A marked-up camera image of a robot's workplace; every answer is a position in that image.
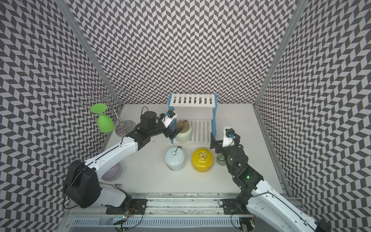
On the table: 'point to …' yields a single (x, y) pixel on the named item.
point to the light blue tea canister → (175, 158)
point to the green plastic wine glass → (105, 123)
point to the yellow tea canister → (202, 160)
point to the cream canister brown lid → (185, 135)
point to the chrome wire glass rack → (111, 95)
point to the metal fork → (115, 185)
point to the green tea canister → (220, 159)
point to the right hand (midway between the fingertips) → (221, 134)
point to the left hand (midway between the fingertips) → (176, 123)
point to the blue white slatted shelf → (199, 110)
